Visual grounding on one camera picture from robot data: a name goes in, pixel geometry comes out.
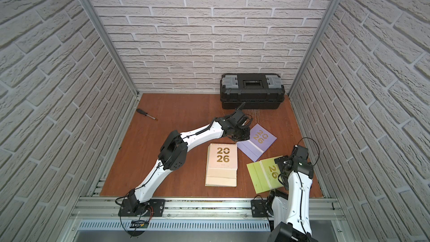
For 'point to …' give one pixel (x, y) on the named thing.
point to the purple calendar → (260, 140)
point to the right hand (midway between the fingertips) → (283, 170)
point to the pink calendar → (221, 165)
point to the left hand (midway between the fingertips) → (255, 138)
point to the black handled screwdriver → (142, 112)
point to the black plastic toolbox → (257, 91)
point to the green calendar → (264, 175)
